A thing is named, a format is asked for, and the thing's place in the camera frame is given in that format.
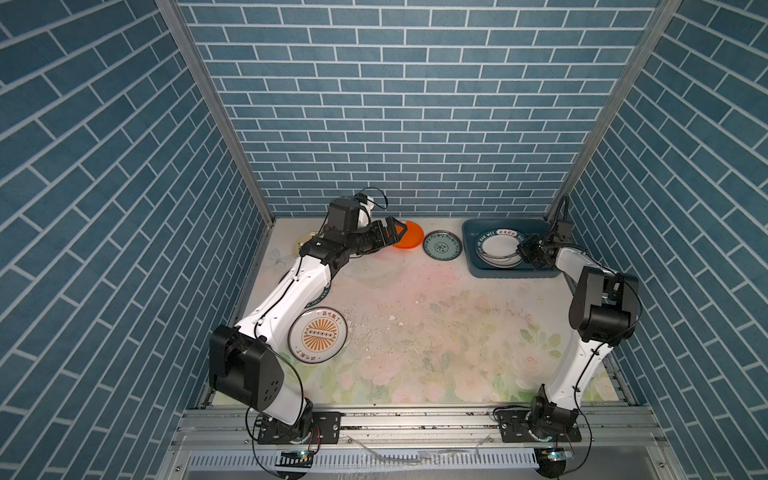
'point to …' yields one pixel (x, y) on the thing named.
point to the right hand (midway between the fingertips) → (517, 243)
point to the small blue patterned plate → (442, 245)
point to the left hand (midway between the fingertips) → (397, 231)
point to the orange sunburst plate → (317, 335)
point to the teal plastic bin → (474, 267)
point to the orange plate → (411, 237)
